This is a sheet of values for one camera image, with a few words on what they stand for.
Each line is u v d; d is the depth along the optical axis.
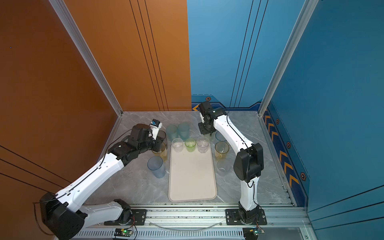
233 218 0.73
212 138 1.00
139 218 0.73
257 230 0.70
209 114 0.61
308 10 0.70
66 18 0.73
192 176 0.92
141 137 0.58
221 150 0.87
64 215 0.37
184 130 0.98
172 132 1.03
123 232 0.71
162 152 0.84
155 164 0.83
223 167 0.89
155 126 0.67
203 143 0.99
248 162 0.49
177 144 0.99
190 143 0.99
